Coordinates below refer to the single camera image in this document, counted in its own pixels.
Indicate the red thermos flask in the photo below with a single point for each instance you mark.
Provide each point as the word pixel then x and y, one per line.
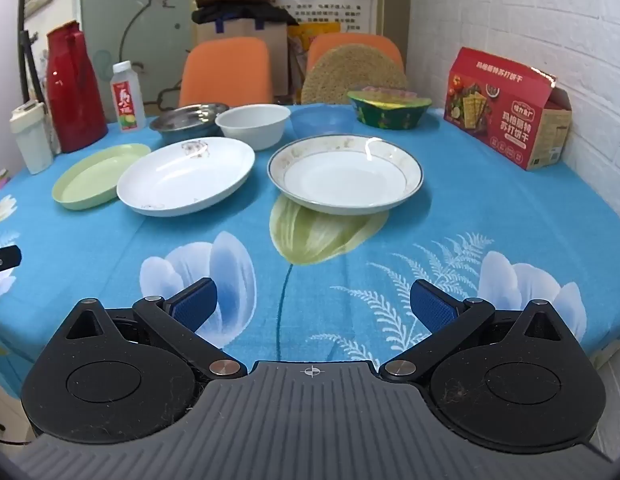
pixel 74 100

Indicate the white lidded cup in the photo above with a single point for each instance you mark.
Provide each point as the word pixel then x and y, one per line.
pixel 32 140

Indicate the red cracker box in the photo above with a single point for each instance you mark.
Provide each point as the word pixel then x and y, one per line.
pixel 490 110

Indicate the cardboard box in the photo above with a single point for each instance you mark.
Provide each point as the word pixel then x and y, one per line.
pixel 277 40

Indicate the green instant noodle bowl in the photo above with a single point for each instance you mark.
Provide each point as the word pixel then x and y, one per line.
pixel 385 112

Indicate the black bag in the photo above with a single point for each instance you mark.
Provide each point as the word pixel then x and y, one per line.
pixel 239 12

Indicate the yellow snack bag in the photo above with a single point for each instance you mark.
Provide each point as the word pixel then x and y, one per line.
pixel 310 35

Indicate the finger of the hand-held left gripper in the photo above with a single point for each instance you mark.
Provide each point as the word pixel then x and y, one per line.
pixel 4 260

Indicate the orange chair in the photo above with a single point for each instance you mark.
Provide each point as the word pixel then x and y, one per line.
pixel 370 42
pixel 224 70

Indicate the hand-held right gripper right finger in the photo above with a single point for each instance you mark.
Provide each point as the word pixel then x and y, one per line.
pixel 432 306

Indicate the black stand pole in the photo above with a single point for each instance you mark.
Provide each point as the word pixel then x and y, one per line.
pixel 27 50

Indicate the white plate with small print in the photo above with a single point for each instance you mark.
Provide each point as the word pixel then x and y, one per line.
pixel 184 180

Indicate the round woven straw mat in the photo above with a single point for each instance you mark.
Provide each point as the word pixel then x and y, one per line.
pixel 350 75

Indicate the blue plastic bowl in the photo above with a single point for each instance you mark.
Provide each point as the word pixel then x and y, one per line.
pixel 320 120

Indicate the frosted glass door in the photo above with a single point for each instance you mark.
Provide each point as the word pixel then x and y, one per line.
pixel 139 20

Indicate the blue floral tablecloth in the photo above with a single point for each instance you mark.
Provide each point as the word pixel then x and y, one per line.
pixel 229 240

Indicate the stainless steel bowl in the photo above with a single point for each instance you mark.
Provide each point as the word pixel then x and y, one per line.
pixel 184 121

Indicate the clear drink bottle red label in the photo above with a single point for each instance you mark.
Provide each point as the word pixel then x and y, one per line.
pixel 128 105

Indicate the gold rimmed white plate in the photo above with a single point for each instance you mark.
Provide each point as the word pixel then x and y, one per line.
pixel 345 175

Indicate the light green plate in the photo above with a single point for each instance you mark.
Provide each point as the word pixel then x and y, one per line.
pixel 84 180

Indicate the white bowl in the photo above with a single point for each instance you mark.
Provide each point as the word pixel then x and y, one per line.
pixel 252 127

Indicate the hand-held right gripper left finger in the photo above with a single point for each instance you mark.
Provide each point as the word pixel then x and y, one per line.
pixel 189 301

